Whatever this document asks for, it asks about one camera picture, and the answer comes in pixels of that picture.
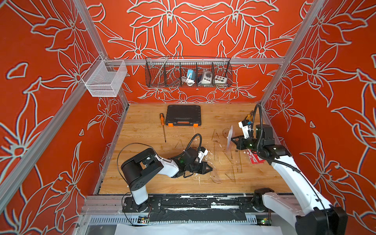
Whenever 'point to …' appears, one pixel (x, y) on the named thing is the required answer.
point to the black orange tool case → (183, 115)
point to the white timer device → (207, 77)
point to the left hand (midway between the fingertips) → (213, 170)
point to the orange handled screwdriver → (162, 121)
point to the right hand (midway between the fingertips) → (230, 138)
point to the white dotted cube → (220, 80)
